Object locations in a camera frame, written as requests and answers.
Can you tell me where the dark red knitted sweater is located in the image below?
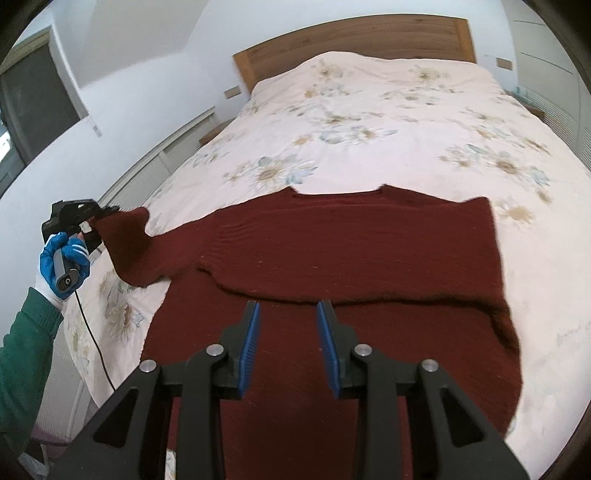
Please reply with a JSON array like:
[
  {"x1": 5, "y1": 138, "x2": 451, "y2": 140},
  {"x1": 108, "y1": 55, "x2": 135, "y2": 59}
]
[{"x1": 94, "y1": 185, "x2": 522, "y2": 479}]

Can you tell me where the green sleeved left forearm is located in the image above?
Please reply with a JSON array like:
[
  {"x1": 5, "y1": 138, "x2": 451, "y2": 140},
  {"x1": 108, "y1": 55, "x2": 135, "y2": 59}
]
[{"x1": 1, "y1": 288, "x2": 63, "y2": 456}]

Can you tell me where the blue white gloved left hand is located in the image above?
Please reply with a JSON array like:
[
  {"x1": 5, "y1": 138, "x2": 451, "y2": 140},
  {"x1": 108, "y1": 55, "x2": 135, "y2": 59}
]
[{"x1": 34, "y1": 232, "x2": 90, "y2": 311}]

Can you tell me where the white radiator cover cabinet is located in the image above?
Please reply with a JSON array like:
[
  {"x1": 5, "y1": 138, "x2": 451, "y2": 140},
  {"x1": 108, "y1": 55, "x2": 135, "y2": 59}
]
[{"x1": 32, "y1": 108, "x2": 216, "y2": 446}]

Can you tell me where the dark window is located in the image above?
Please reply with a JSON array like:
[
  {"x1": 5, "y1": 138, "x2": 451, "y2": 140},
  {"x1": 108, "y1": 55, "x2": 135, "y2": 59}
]
[{"x1": 1, "y1": 27, "x2": 88, "y2": 193}]

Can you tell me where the left wooden nightstand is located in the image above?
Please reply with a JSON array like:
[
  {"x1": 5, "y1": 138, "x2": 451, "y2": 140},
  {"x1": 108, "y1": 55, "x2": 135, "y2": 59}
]
[{"x1": 199, "y1": 119, "x2": 233, "y2": 147}]

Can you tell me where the wooden nightstand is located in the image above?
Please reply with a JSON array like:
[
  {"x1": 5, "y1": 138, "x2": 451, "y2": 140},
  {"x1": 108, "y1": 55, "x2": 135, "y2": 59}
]
[
  {"x1": 506, "y1": 91, "x2": 545, "y2": 122},
  {"x1": 199, "y1": 119, "x2": 233, "y2": 147}
]

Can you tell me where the floral pink duvet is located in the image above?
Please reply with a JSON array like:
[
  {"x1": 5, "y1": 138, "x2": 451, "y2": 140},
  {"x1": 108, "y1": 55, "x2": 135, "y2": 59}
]
[{"x1": 62, "y1": 49, "x2": 591, "y2": 480}]

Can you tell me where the right wooden nightstand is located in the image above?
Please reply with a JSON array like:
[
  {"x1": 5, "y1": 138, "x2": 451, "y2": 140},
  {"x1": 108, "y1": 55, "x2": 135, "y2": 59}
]
[{"x1": 506, "y1": 91, "x2": 545, "y2": 122}]

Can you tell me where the white wardrobe with slats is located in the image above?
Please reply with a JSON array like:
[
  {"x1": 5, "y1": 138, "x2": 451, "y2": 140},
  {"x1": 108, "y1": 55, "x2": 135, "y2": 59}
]
[{"x1": 503, "y1": 0, "x2": 590, "y2": 165}]

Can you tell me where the wooden headboard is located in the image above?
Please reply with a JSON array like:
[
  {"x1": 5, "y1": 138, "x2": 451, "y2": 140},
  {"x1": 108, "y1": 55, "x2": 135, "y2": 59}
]
[{"x1": 233, "y1": 14, "x2": 477, "y2": 91}]

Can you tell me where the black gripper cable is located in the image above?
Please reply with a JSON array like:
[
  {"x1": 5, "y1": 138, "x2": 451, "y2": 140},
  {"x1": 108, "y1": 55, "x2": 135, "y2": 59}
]
[{"x1": 72, "y1": 289, "x2": 117, "y2": 393}]

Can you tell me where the left wall switch plate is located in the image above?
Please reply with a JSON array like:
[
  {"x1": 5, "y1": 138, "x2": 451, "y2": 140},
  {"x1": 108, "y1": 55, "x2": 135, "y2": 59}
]
[{"x1": 223, "y1": 86, "x2": 242, "y2": 99}]

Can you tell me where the wall switch plate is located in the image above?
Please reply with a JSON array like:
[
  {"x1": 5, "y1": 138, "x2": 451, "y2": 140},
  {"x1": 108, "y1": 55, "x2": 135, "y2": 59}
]
[
  {"x1": 223, "y1": 86, "x2": 242, "y2": 99},
  {"x1": 496, "y1": 57, "x2": 513, "y2": 71}
]

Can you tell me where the right wall switch plate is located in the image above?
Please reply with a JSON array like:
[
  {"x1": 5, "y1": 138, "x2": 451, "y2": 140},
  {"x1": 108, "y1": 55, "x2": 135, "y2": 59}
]
[{"x1": 496, "y1": 57, "x2": 513, "y2": 71}]

